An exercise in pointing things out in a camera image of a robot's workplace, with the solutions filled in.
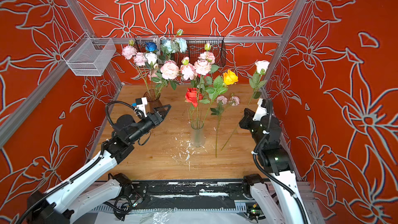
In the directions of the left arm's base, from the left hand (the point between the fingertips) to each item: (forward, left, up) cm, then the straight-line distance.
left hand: (168, 108), depth 67 cm
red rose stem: (+6, -11, +2) cm, 12 cm away
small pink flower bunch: (+27, -29, -27) cm, 48 cm away
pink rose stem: (+17, +11, +2) cm, 21 cm away
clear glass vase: (-2, -13, -22) cm, 25 cm away
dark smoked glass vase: (+18, +15, -14) cm, 28 cm away
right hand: (+2, -33, 0) cm, 33 cm away
